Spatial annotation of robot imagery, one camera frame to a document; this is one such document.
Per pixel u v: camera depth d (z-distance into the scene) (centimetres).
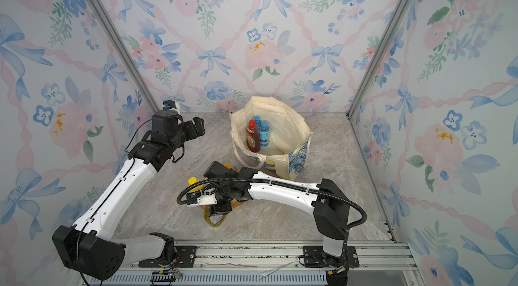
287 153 100
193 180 69
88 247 37
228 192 56
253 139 97
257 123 97
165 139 55
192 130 68
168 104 65
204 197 62
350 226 50
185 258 74
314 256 73
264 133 97
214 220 76
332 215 42
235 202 65
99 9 78
